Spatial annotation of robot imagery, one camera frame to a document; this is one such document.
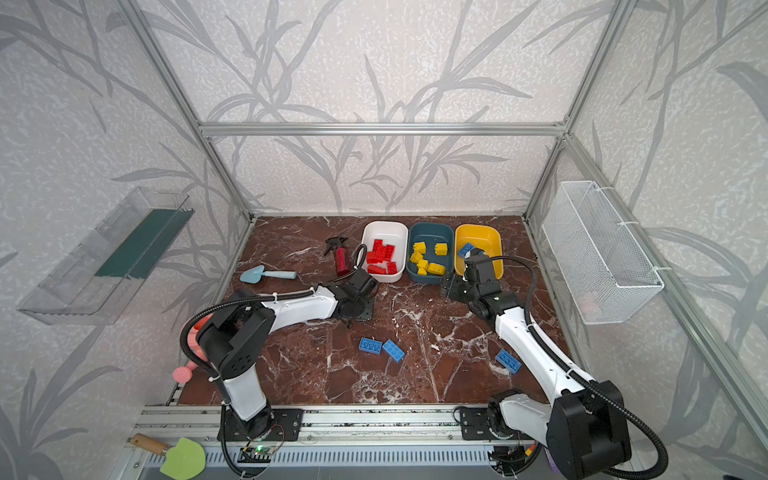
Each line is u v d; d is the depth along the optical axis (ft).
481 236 3.54
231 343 1.56
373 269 3.30
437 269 3.34
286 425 2.40
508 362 2.71
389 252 3.48
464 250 3.47
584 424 1.28
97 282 2.14
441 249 3.54
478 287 2.06
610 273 1.99
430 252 3.55
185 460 2.27
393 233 3.74
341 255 3.41
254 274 3.34
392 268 3.36
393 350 2.77
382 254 3.43
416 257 3.44
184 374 2.33
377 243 3.60
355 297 2.38
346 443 2.33
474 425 2.41
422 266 3.34
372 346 2.84
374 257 3.45
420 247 3.55
